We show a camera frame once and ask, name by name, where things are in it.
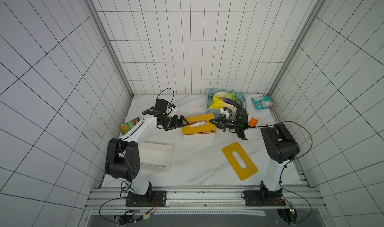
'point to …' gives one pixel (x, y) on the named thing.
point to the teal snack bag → (263, 102)
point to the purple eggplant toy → (237, 105)
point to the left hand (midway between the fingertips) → (180, 127)
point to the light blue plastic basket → (216, 112)
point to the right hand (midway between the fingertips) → (205, 123)
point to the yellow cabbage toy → (217, 103)
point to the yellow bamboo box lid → (208, 127)
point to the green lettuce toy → (222, 95)
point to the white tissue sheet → (199, 124)
